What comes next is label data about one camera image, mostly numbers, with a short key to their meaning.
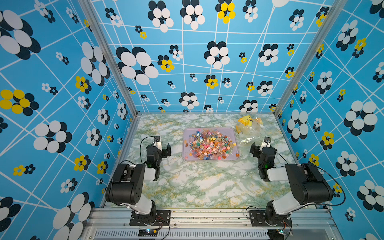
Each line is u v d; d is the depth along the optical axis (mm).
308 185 458
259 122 1075
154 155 720
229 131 1085
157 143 793
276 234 697
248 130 1001
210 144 959
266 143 782
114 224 747
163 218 728
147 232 722
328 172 452
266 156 712
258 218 730
